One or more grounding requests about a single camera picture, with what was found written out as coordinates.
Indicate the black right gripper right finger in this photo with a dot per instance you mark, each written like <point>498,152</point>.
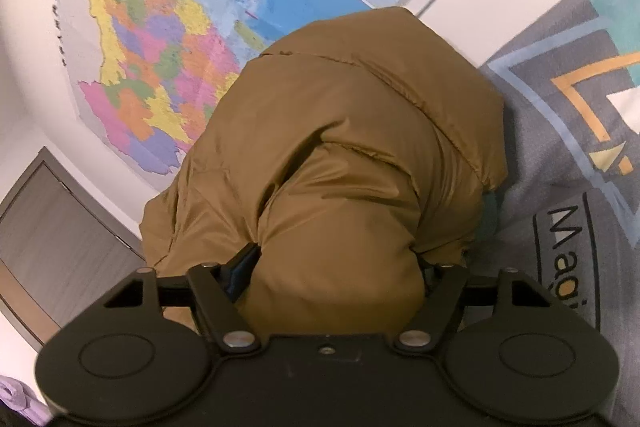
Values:
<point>441,310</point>

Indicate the brown puffer jacket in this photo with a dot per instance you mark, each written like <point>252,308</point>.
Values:
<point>349,151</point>

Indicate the grey wooden door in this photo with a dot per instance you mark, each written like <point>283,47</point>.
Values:
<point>61,250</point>

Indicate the teal grey bed sheet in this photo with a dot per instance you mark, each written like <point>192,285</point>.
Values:
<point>569,213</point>

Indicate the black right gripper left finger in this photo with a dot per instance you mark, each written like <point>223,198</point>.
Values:
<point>216,288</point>

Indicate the purple cloth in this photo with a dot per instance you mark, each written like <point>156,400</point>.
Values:
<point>20,406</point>

